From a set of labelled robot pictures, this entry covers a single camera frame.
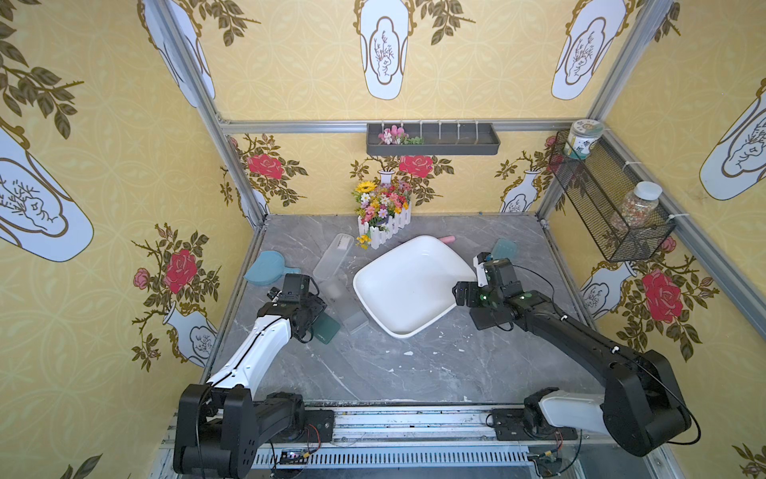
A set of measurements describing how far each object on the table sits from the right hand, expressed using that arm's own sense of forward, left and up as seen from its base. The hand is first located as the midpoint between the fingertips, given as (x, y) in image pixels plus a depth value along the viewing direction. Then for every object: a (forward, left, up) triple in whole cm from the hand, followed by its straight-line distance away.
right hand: (472, 285), depth 89 cm
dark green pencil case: (-12, +44, -8) cm, 46 cm away
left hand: (-9, +50, -3) cm, 50 cm away
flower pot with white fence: (+25, +27, +6) cm, 38 cm away
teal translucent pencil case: (+22, -17, -10) cm, 30 cm away
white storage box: (+6, +17, -11) cm, 21 cm away
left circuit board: (-43, +46, -12) cm, 64 cm away
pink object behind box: (+25, +4, -9) cm, 27 cm away
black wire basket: (+25, -37, +17) cm, 48 cm away
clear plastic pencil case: (+15, +46, -8) cm, 48 cm away
